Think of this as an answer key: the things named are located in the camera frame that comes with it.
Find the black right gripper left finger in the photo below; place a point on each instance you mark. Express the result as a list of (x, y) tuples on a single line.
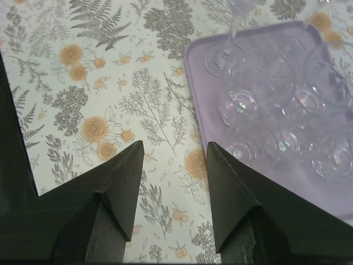
[(88, 219)]

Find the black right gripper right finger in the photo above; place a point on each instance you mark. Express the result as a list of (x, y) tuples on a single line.
[(257, 220)]

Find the small clear shot glass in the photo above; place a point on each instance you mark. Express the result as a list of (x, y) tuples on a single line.
[(252, 143)]

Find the small clear tumbler front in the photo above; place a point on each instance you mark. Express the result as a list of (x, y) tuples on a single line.
[(297, 140)]

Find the clear faceted tumbler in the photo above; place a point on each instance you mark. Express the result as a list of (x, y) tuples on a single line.
[(247, 95), (325, 85)]

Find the tall clear champagne flute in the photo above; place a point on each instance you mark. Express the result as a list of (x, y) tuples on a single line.
[(226, 55)]

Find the clear wine glass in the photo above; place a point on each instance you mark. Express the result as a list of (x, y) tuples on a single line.
[(282, 56)]

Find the lavender plastic tray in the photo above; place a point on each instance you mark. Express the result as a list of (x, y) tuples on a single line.
[(334, 196)]

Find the small clear glass left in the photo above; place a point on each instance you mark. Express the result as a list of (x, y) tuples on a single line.
[(333, 154)]

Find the floral patterned table mat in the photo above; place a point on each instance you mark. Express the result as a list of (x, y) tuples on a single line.
[(83, 80)]

